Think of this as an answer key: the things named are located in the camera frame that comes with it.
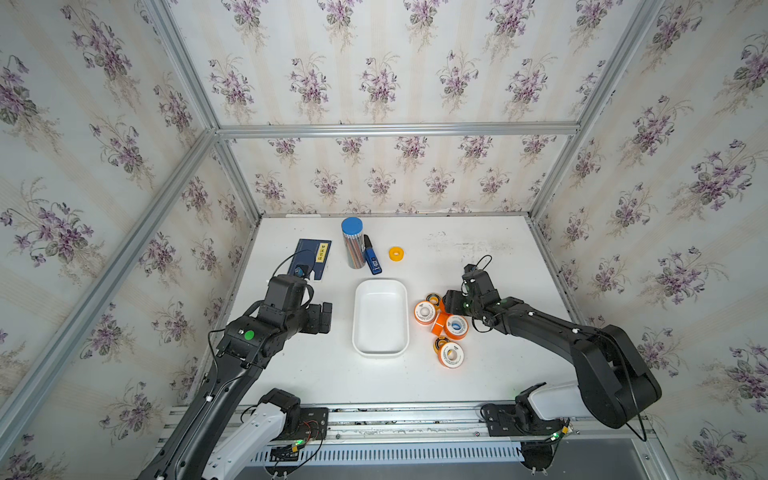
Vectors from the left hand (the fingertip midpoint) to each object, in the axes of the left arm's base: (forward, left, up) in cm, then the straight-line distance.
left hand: (318, 309), depth 72 cm
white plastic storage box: (+6, -16, -19) cm, 25 cm away
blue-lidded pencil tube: (+27, -7, -1) cm, 27 cm away
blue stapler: (+27, -12, -14) cm, 33 cm away
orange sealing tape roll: (+8, -29, -17) cm, 35 cm away
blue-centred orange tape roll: (+2, -38, -16) cm, 41 cm away
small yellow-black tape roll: (+13, -33, -18) cm, 40 cm away
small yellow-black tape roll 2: (-2, -32, -18) cm, 37 cm away
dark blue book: (+34, +7, -18) cm, 39 cm away
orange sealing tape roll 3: (-5, -36, -18) cm, 40 cm away
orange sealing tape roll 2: (+2, -33, -13) cm, 35 cm away
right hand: (+11, -39, -15) cm, 43 cm away
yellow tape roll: (+32, -21, -19) cm, 43 cm away
